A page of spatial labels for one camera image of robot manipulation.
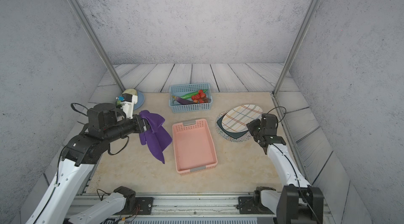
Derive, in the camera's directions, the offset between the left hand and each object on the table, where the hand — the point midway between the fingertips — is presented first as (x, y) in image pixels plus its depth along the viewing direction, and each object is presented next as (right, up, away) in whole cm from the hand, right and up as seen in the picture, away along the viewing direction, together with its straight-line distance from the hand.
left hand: (156, 116), depth 63 cm
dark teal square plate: (+37, -13, +30) cm, 49 cm away
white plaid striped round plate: (+38, -4, +32) cm, 50 cm away
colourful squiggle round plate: (+44, -15, +33) cm, 57 cm away
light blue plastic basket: (+1, +15, +56) cm, 58 cm away
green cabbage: (-35, +14, +53) cm, 64 cm away
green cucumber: (+8, +11, +53) cm, 54 cm away
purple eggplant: (+2, +7, +51) cm, 51 cm away
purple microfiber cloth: (0, -9, +2) cm, 9 cm away
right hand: (+42, -4, +21) cm, 47 cm away
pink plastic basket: (+13, -21, +28) cm, 37 cm away
